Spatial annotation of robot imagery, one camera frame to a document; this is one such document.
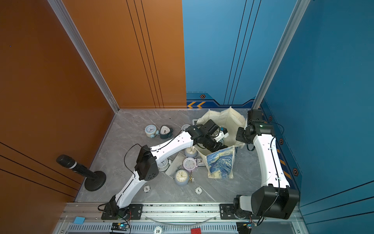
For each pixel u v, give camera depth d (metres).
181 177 0.81
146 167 0.55
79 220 0.71
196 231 0.67
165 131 1.01
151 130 1.02
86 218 0.73
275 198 0.38
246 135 0.66
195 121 1.05
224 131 0.75
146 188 0.81
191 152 0.91
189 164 0.87
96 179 0.82
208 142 0.70
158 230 0.63
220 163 0.76
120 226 0.71
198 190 0.80
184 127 1.03
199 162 0.89
